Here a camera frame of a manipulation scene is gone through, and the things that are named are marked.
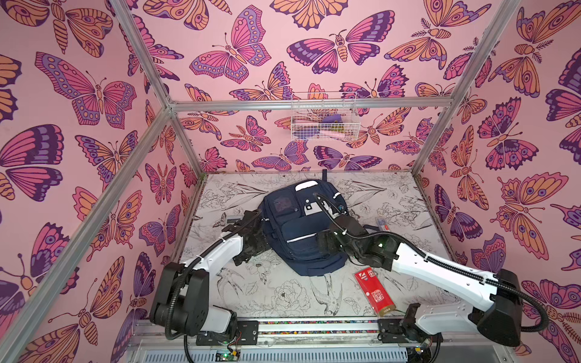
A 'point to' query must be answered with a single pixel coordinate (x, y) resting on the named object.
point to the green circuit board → (226, 355)
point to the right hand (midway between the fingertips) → (326, 232)
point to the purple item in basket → (332, 119)
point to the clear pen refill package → (383, 225)
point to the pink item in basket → (340, 135)
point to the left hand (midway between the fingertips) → (258, 249)
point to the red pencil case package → (377, 295)
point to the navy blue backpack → (293, 215)
